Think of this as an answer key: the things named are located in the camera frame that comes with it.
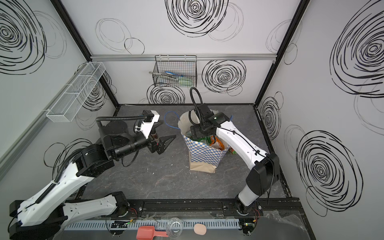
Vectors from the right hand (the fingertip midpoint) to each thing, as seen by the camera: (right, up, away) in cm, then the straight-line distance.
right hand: (198, 131), depth 80 cm
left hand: (-12, +3, -25) cm, 28 cm away
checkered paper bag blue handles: (+2, -13, -4) cm, 14 cm away
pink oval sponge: (0, -43, -13) cm, 45 cm away
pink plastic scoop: (-23, -46, -13) cm, 53 cm away
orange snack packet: (+12, -7, +2) cm, 14 cm away
